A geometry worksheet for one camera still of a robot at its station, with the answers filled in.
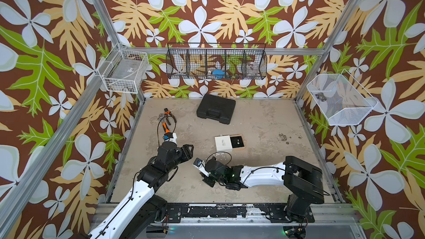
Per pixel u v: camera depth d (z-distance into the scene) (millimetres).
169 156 579
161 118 1088
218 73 937
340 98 821
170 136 693
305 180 434
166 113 1110
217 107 1067
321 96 857
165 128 1041
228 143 934
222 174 628
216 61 991
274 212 740
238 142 958
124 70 849
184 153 676
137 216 573
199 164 708
